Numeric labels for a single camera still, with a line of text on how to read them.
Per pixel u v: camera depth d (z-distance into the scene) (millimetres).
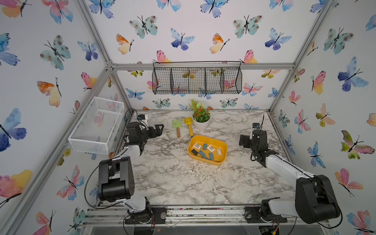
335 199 422
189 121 1109
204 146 989
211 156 958
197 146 984
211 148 982
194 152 962
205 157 953
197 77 982
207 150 979
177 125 1113
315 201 416
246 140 812
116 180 457
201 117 979
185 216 754
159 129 830
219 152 961
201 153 964
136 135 707
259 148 674
